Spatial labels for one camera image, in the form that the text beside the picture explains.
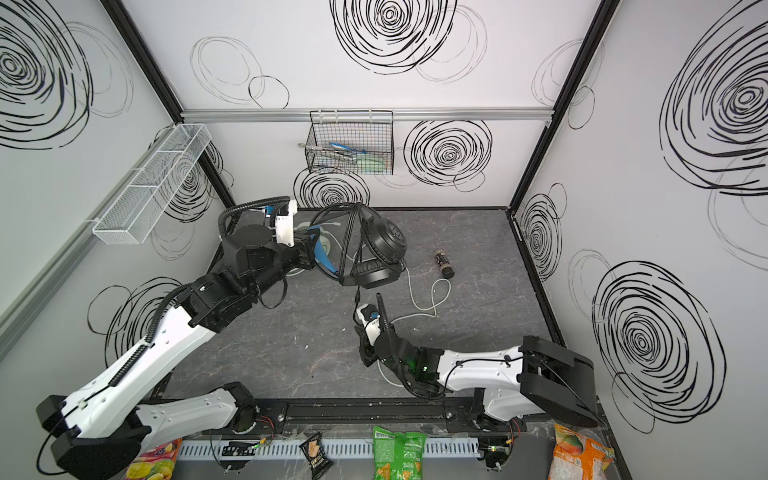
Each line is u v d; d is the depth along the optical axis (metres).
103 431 0.38
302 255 0.57
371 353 0.67
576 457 0.65
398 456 0.65
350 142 0.89
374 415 0.76
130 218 0.72
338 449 0.70
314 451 0.68
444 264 1.01
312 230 0.63
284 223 0.55
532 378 0.42
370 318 0.65
